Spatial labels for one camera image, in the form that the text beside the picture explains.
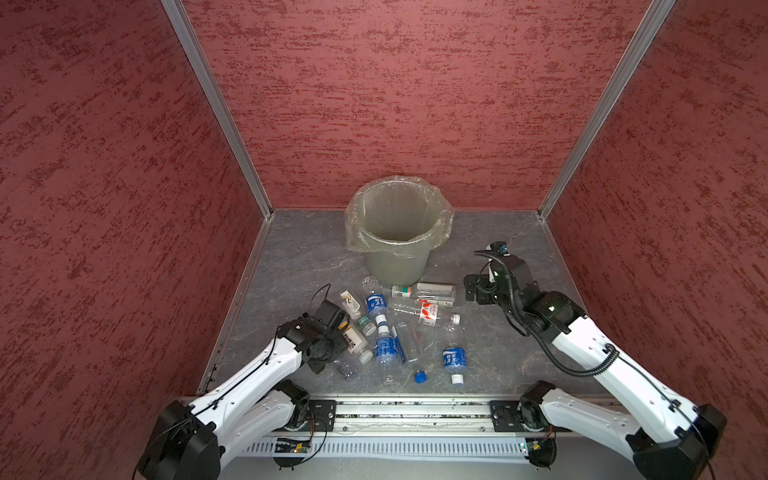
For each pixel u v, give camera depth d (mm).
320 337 590
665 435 388
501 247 652
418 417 756
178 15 710
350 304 893
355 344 809
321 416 730
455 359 780
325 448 700
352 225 831
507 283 538
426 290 976
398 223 986
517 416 735
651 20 718
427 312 870
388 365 819
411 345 845
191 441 386
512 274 533
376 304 888
